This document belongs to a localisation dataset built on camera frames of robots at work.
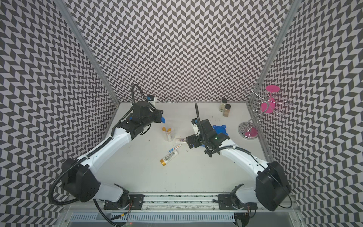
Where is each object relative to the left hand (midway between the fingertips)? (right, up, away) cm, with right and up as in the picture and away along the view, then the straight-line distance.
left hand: (161, 112), depth 81 cm
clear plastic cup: (+3, -13, +6) cm, 15 cm away
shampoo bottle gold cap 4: (0, -31, +4) cm, 31 cm away
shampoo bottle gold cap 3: (+11, -19, +12) cm, 25 cm away
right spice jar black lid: (+45, +5, +21) cm, 49 cm away
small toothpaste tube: (+7, -23, +10) cm, 26 cm away
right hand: (+19, -16, +1) cm, 25 cm away
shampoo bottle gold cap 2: (+3, -11, +7) cm, 13 cm away
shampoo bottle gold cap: (0, -10, +8) cm, 13 cm away
